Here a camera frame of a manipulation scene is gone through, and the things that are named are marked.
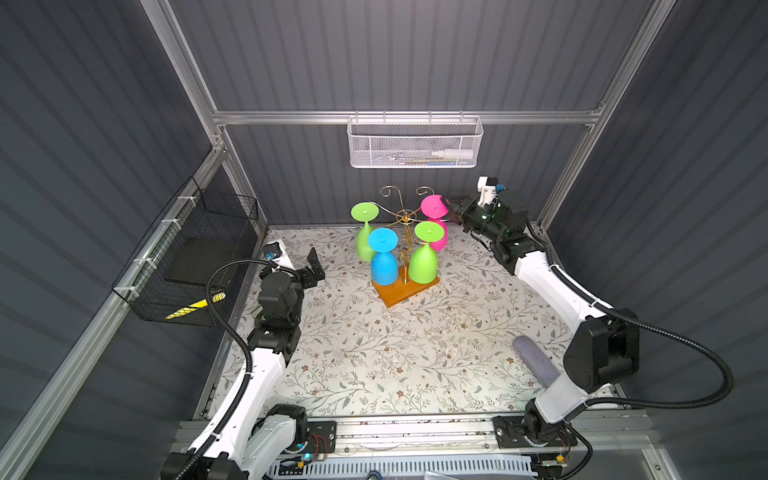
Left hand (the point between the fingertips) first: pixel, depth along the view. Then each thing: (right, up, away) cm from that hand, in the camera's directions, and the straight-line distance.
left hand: (296, 254), depth 75 cm
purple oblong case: (+65, -31, +7) cm, 72 cm away
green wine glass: (+33, -3, +4) cm, 33 cm away
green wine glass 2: (+18, +11, +4) cm, 21 cm away
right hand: (+37, +14, +1) cm, 40 cm away
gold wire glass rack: (+28, +9, +5) cm, 30 cm away
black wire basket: (-28, -6, -7) cm, 29 cm away
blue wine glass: (+22, -2, +3) cm, 22 cm away
